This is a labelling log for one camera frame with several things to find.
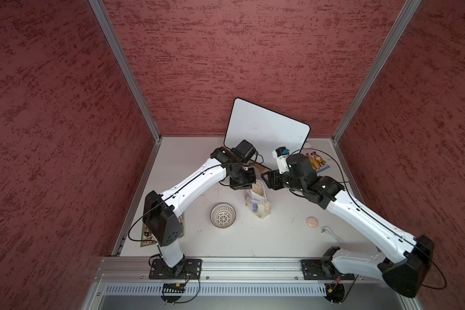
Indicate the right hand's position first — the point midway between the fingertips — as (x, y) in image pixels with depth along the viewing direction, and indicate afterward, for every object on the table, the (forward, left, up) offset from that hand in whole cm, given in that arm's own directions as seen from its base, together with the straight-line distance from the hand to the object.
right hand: (266, 178), depth 75 cm
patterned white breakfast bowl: (-7, +19, -21) cm, 29 cm away
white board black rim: (+27, -2, +1) cm, 27 cm away
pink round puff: (-10, -22, -23) cm, 33 cm away
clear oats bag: (-6, +4, -7) cm, 10 cm away
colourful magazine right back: (+24, -35, -21) cm, 48 cm away
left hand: (-3, +6, -3) cm, 8 cm away
